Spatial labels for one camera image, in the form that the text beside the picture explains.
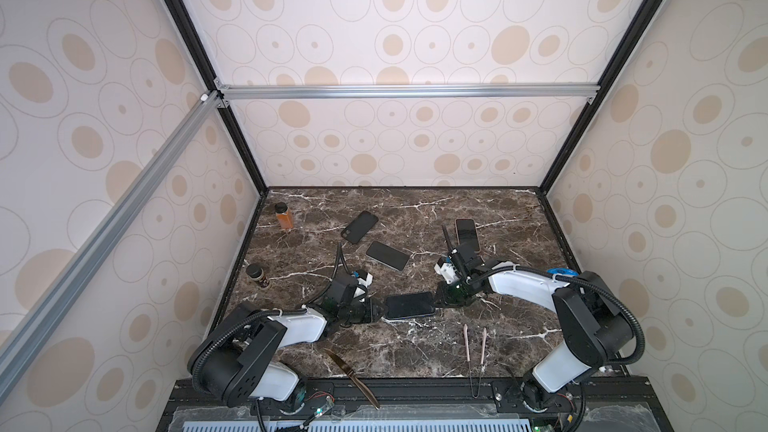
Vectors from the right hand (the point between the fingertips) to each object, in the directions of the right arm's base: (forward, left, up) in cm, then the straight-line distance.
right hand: (436, 303), depth 89 cm
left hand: (-2, +13, +2) cm, 13 cm away
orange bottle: (+30, +50, +7) cm, 58 cm away
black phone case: (+30, +24, -1) cm, 39 cm away
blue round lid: (+6, -36, +8) cm, 37 cm away
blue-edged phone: (-1, +10, +1) cm, 10 cm away
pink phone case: (+26, -14, -1) cm, 30 cm away
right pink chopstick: (-12, -12, -1) cm, 17 cm away
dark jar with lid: (+6, +52, +9) cm, 53 cm away
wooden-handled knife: (-21, +21, 0) cm, 30 cm away
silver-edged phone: (+17, +14, 0) cm, 22 cm away
